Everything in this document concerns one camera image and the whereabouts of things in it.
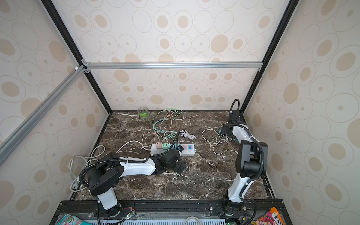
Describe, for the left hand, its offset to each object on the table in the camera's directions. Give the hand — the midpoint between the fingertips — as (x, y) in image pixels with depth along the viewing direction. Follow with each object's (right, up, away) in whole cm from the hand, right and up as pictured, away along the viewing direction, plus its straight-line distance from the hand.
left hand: (183, 161), depth 88 cm
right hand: (+36, +18, +8) cm, 41 cm away
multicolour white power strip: (+4, +6, +6) cm, 9 cm away
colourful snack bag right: (+44, -22, -19) cm, 53 cm away
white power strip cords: (-68, -1, +1) cm, 68 cm away
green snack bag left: (-53, -24, -18) cm, 61 cm away
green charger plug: (-12, +9, +3) cm, 16 cm away
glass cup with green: (-33, +33, +25) cm, 53 cm away
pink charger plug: (-16, +10, +3) cm, 19 cm away
